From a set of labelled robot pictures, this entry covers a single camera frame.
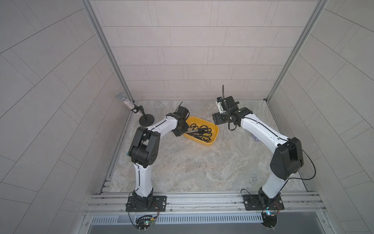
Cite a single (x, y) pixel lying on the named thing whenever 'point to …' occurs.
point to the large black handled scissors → (203, 129)
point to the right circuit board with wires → (269, 217)
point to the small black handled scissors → (193, 128)
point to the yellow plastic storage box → (200, 122)
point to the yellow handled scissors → (204, 136)
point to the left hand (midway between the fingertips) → (187, 129)
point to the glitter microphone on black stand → (146, 120)
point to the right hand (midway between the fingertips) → (218, 115)
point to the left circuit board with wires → (144, 222)
